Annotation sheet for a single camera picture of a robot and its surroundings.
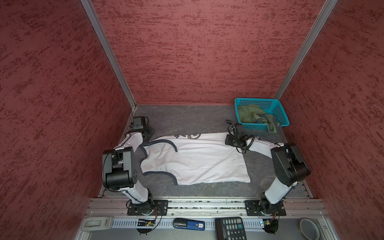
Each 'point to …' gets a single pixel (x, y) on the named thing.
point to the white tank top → (196, 159)
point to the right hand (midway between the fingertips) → (227, 143)
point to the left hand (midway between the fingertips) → (152, 134)
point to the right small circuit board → (270, 225)
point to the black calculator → (229, 228)
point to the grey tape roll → (308, 229)
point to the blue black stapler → (188, 224)
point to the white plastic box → (97, 223)
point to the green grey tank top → (252, 113)
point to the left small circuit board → (146, 222)
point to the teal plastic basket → (272, 106)
